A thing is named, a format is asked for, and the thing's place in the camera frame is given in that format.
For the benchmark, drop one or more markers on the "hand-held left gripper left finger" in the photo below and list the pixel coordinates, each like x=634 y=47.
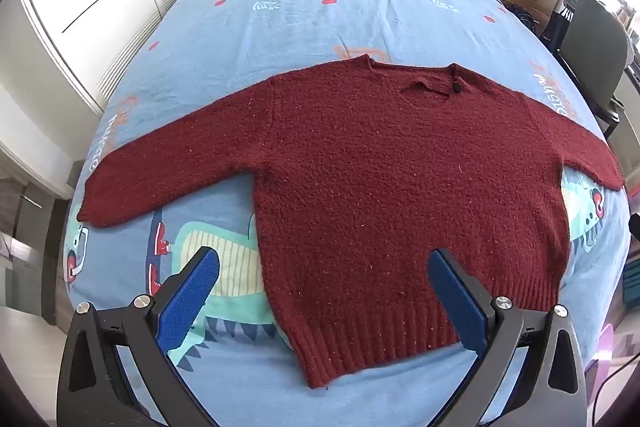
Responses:
x=187 y=302

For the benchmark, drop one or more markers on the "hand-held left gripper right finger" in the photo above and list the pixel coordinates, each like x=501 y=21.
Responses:
x=462 y=307

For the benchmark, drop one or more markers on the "dark red knit sweater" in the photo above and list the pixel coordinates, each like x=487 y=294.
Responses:
x=400 y=182

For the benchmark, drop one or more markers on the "dark shopping bag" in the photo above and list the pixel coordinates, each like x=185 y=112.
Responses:
x=557 y=27

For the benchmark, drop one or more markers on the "grey office chair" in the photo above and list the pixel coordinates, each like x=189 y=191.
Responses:
x=595 y=42

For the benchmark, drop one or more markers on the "blue cartoon print bed sheet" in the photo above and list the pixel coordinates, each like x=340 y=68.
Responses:
x=300 y=22

